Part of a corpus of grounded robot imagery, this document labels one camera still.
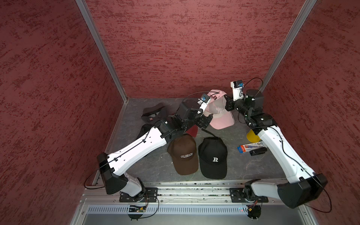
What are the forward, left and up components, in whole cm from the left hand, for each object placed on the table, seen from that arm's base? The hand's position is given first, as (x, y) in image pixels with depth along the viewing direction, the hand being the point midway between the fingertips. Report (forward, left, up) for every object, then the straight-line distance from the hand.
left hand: (203, 112), depth 67 cm
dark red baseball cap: (+11, +2, -35) cm, 37 cm away
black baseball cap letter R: (-10, -8, -28) cm, 31 cm away
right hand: (+10, -13, 0) cm, 16 cm away
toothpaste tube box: (-3, -31, -34) cm, 46 cm away
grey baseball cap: (+25, +32, -32) cm, 52 cm away
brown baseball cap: (-7, +10, -29) cm, 31 cm away
